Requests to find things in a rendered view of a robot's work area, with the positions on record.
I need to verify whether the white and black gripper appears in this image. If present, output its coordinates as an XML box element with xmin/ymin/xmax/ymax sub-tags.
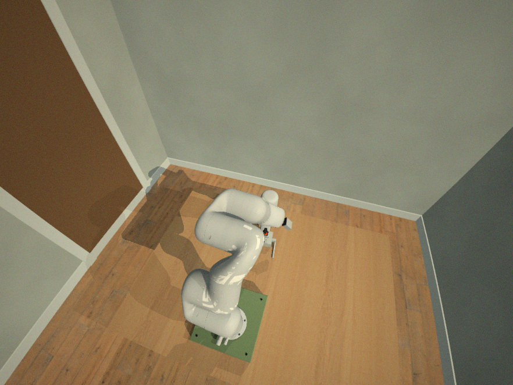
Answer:
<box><xmin>260</xmin><ymin>225</ymin><xmax>271</xmax><ymax>234</ymax></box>

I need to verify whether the grey power strip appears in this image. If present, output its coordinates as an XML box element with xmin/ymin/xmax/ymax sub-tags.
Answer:
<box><xmin>263</xmin><ymin>231</ymin><xmax>276</xmax><ymax>258</ymax></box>

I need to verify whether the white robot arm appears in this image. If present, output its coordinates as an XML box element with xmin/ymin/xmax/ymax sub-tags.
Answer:
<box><xmin>181</xmin><ymin>188</ymin><xmax>292</xmax><ymax>346</ymax></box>

